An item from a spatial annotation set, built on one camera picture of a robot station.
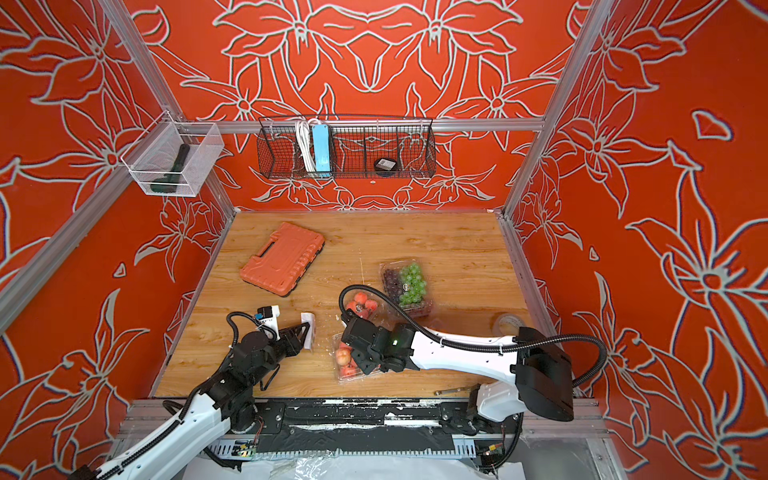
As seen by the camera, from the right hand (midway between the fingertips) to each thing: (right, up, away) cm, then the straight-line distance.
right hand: (358, 347), depth 77 cm
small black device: (+7, +52, +19) cm, 56 cm away
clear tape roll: (+45, +3, +11) cm, 46 cm away
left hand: (-15, +4, +6) cm, 17 cm away
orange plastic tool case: (-27, +22, +22) cm, 41 cm away
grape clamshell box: (+14, +15, +13) cm, 24 cm away
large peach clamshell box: (-3, -6, +1) cm, 7 cm away
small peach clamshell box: (+2, +9, +13) cm, 16 cm away
